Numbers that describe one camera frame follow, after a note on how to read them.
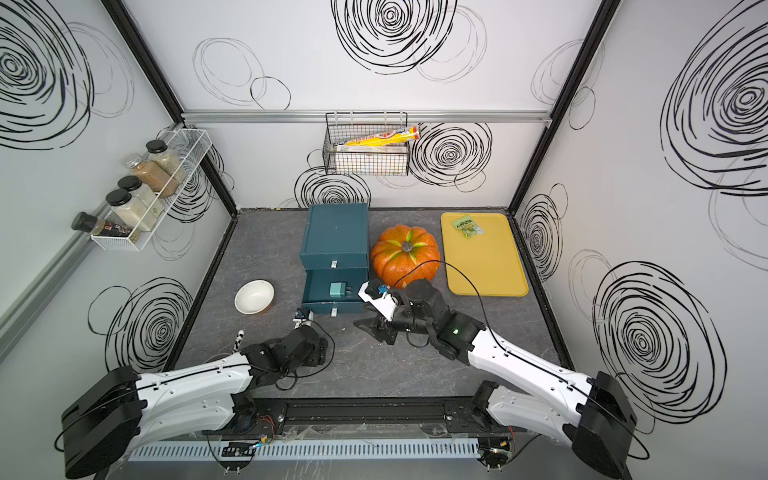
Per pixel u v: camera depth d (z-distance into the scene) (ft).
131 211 2.13
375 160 2.85
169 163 2.49
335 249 2.59
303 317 2.51
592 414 1.31
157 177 2.40
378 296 1.93
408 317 1.99
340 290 2.84
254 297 3.05
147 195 2.28
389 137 2.85
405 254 3.01
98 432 1.34
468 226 3.78
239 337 2.48
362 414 2.47
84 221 1.95
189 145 3.06
